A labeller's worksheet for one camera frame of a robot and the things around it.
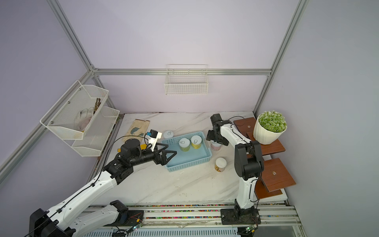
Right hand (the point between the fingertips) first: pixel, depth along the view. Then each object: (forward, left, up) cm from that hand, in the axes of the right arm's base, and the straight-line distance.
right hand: (217, 141), depth 97 cm
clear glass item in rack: (+1, +75, +25) cm, 79 cm away
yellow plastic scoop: (-21, +37, +28) cm, 51 cm away
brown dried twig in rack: (+8, +69, +27) cm, 75 cm away
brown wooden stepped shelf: (-27, -26, +8) cm, 38 cm away
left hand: (-17, +27, +19) cm, 37 cm away
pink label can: (-2, +1, -3) cm, 3 cm away
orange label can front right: (-16, 0, 0) cm, 16 cm away
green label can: (-1, +22, 0) cm, 22 cm away
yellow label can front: (+1, +14, 0) cm, 14 cm away
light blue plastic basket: (-13, +23, 0) cm, 26 cm away
